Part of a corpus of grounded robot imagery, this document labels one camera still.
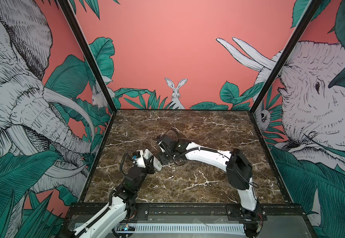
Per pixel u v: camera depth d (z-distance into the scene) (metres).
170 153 0.63
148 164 0.73
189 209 0.76
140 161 0.72
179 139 1.06
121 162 0.93
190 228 0.70
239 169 0.48
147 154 0.78
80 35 0.78
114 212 0.54
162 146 0.65
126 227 0.70
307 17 0.72
